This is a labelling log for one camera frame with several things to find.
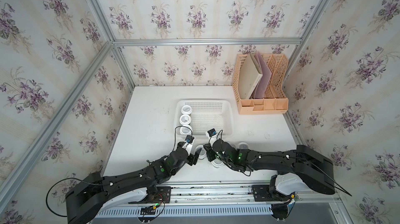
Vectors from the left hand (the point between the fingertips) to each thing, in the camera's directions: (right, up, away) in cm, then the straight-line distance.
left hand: (197, 148), depth 80 cm
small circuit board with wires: (-23, -26, -9) cm, 36 cm away
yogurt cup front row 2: (+3, -2, -3) cm, 4 cm away
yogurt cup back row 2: (-8, +8, +7) cm, 13 cm away
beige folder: (+33, +42, +15) cm, 55 cm away
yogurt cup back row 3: (+25, +1, +2) cm, 25 cm away
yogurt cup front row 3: (+10, -6, -4) cm, 13 cm away
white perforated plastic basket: (+2, +16, +15) cm, 22 cm away
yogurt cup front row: (-8, +14, +12) cm, 20 cm away
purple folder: (+40, +34, +17) cm, 55 cm away
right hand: (+4, +1, +1) cm, 4 cm away
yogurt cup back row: (-7, +20, +16) cm, 26 cm away
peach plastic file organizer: (+51, +25, +21) cm, 61 cm away
